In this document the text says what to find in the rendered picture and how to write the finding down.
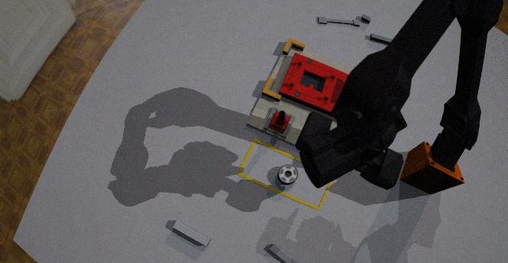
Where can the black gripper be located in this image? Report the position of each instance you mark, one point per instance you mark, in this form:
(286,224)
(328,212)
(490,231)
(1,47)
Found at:
(382,170)

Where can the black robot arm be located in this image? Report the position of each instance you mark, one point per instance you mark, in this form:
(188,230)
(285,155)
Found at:
(368,108)

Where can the black tyre wheel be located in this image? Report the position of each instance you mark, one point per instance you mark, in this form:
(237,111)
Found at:
(287,169)

